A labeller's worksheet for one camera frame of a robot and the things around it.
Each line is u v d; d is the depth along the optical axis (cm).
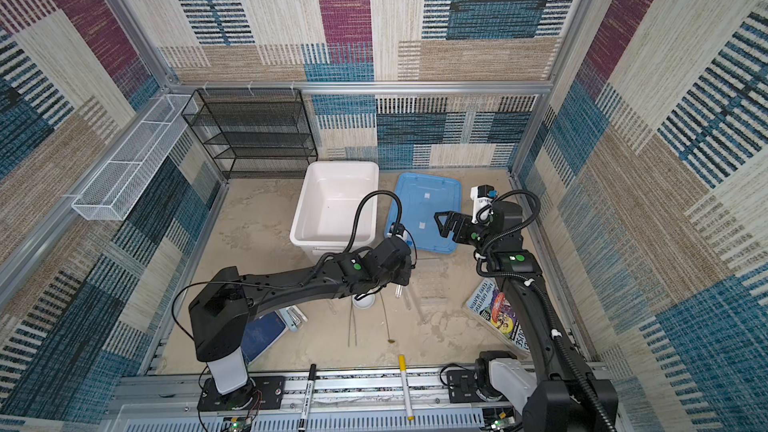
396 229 73
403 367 77
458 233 69
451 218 69
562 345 42
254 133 109
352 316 85
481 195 70
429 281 92
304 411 70
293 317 81
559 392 39
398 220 71
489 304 85
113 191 71
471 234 68
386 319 85
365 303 88
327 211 108
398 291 81
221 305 51
